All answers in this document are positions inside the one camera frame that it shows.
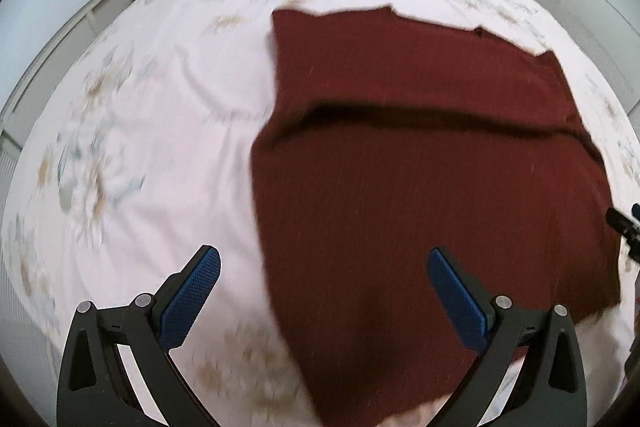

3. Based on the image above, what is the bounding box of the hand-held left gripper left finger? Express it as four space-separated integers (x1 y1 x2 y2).
56 245 222 427

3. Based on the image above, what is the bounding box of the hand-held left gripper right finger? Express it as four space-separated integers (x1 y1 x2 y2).
426 248 587 427

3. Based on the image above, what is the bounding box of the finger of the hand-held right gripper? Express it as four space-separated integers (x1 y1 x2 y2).
605 202 640 264

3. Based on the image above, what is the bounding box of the dark red knit sweater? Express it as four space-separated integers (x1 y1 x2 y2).
250 6 623 425

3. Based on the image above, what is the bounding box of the floral white bed blanket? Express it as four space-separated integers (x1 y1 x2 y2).
0 0 640 427

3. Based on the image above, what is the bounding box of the white slatted wall cabinet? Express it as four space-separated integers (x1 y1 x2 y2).
0 0 153 148

